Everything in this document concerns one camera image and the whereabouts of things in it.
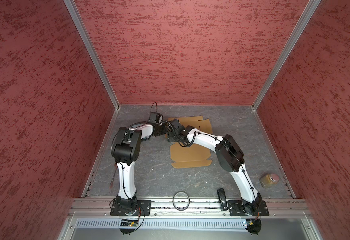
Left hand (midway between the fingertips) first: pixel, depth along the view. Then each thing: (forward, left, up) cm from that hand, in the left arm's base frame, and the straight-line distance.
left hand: (167, 132), depth 104 cm
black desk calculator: (-17, +8, +27) cm, 33 cm away
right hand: (-8, -3, +2) cm, 9 cm away
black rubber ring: (-45, -14, 0) cm, 47 cm away
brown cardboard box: (-20, -19, +3) cm, 28 cm away
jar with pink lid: (-35, -56, +8) cm, 66 cm away
